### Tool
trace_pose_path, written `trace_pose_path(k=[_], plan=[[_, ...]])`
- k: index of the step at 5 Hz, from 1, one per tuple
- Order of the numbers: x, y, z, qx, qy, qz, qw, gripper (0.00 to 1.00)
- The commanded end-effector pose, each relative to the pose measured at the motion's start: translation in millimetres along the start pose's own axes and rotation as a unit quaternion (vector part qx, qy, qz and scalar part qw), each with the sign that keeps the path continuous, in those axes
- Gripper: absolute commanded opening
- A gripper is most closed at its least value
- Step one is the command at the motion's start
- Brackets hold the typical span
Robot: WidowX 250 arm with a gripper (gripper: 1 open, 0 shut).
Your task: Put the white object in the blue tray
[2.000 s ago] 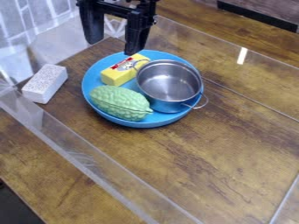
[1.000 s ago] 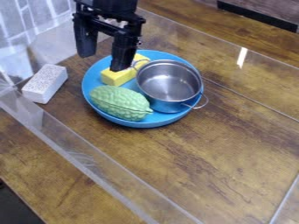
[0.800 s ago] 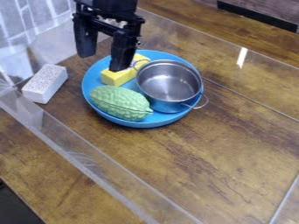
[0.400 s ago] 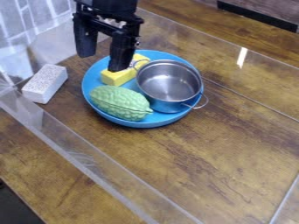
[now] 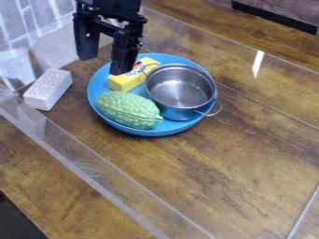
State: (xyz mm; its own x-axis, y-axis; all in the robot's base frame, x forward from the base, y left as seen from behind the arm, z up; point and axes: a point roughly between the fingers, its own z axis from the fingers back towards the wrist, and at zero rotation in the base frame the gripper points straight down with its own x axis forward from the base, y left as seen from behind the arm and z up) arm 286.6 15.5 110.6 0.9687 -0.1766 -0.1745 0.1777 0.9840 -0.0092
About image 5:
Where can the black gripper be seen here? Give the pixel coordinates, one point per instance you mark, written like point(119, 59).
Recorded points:
point(116, 18)

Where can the blue round tray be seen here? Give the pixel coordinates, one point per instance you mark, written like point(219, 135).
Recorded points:
point(163, 128)

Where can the yellow butter block toy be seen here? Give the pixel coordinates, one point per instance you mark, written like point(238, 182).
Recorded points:
point(128, 81)

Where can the white speckled block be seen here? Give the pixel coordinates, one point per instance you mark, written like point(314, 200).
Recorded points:
point(48, 88)

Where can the small steel pot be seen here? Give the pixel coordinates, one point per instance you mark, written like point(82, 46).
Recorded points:
point(183, 92)

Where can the green bumpy gourd toy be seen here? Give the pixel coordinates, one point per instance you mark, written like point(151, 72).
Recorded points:
point(128, 109)

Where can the dark baseboard strip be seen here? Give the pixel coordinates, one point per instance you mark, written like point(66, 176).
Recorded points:
point(270, 16)

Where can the clear acrylic enclosure wall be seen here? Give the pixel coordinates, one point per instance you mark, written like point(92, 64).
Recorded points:
point(237, 178)

